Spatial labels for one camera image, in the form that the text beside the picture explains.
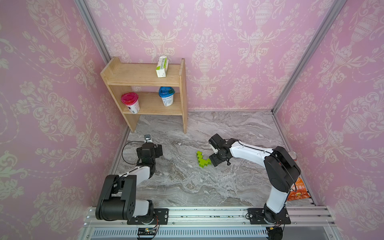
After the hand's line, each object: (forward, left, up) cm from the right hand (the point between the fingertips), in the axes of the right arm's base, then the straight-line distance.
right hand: (219, 158), depth 92 cm
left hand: (+8, +42, +6) cm, 43 cm away
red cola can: (-5, -41, +8) cm, 42 cm away
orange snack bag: (-22, -38, +1) cm, 44 cm away
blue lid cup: (+28, +30, +30) cm, 51 cm away
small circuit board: (-35, +41, -4) cm, 54 cm away
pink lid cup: (+23, +49, +30) cm, 62 cm away
